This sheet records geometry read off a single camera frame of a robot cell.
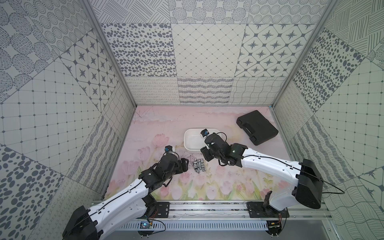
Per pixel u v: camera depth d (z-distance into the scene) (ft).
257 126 3.32
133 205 1.94
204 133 2.27
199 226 2.30
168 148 2.40
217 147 1.91
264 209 2.13
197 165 2.89
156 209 2.39
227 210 2.47
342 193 1.29
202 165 2.91
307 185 1.30
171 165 2.02
